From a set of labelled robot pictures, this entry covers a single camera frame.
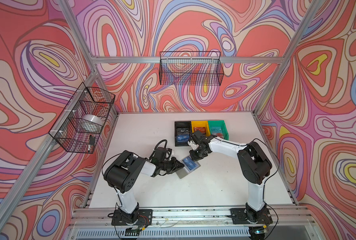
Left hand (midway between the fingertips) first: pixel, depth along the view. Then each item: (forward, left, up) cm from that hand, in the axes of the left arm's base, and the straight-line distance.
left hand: (185, 165), depth 89 cm
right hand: (+4, -6, -2) cm, 8 cm away
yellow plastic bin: (+32, -13, -1) cm, 34 cm away
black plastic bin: (+28, +1, -1) cm, 28 cm away
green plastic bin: (+28, -24, +1) cm, 37 cm away
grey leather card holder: (-3, 0, -2) cm, 3 cm away
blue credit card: (+2, -3, -1) cm, 4 cm away
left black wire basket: (+8, +52, +29) cm, 60 cm away
